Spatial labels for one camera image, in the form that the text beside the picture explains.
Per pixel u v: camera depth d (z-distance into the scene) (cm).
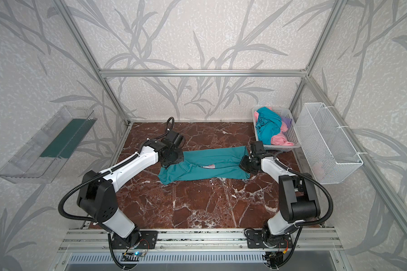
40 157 64
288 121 111
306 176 46
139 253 71
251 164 84
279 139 102
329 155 61
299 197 46
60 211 42
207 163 100
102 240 75
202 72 96
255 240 73
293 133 105
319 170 73
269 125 105
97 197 44
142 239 72
